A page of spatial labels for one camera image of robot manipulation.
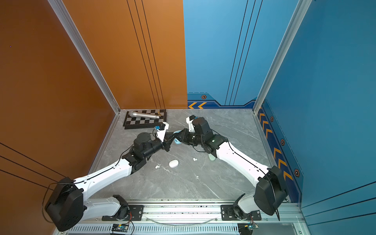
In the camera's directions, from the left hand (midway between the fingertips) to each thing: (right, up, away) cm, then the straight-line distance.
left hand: (177, 132), depth 77 cm
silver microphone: (-32, +11, +32) cm, 47 cm away
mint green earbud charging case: (+20, -17, +15) cm, 30 cm away
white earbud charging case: (-4, -20, +13) cm, 24 cm away
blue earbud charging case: (0, -5, -3) cm, 5 cm away
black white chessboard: (-38, +5, +32) cm, 50 cm away
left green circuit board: (-28, -47, -5) cm, 55 cm away
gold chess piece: (-17, +11, +33) cm, 39 cm away
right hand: (0, -2, -2) cm, 3 cm away
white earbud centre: (+9, -18, +15) cm, 25 cm away
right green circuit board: (+35, -47, -6) cm, 59 cm away
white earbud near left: (-13, -22, +12) cm, 29 cm away
